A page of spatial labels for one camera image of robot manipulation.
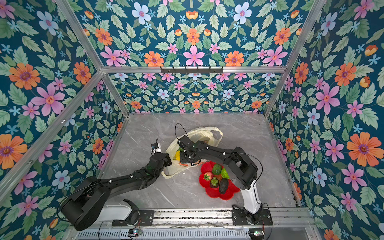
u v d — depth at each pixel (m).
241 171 0.50
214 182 0.80
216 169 0.85
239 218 0.73
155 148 0.77
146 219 0.73
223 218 0.75
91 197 0.48
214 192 0.80
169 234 0.77
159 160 0.68
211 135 0.90
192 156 0.66
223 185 0.80
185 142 0.72
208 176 0.82
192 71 0.93
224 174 0.83
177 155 0.90
